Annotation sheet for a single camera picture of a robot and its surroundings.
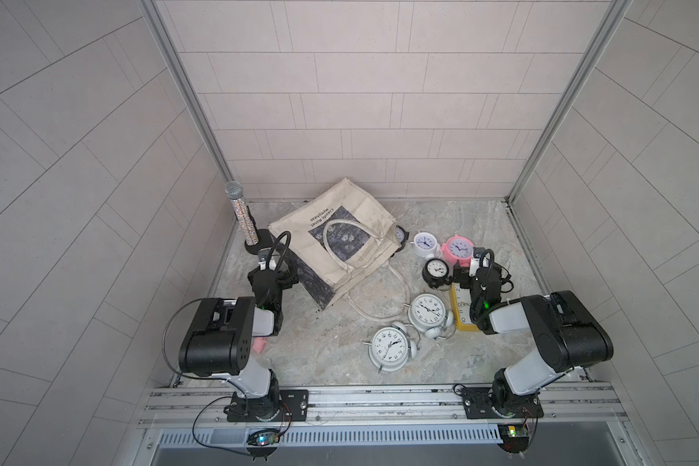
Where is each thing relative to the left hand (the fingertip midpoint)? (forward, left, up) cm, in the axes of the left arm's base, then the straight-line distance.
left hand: (280, 258), depth 93 cm
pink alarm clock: (+6, -60, -1) cm, 61 cm away
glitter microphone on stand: (+4, +8, +4) cm, 10 cm away
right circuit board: (-47, -63, -5) cm, 79 cm away
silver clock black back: (-27, -35, -1) cm, 44 cm away
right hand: (+1, -63, +1) cm, 63 cm away
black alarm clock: (-5, -50, 0) cm, 50 cm away
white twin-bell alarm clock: (+7, -49, -1) cm, 50 cm away
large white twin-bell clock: (-18, -46, -1) cm, 49 cm away
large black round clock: (+10, -41, -1) cm, 42 cm away
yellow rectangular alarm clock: (-14, -57, -2) cm, 59 cm away
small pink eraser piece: (-26, +2, -3) cm, 26 cm away
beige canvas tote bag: (+6, -18, +3) cm, 20 cm away
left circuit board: (-47, -5, -2) cm, 47 cm away
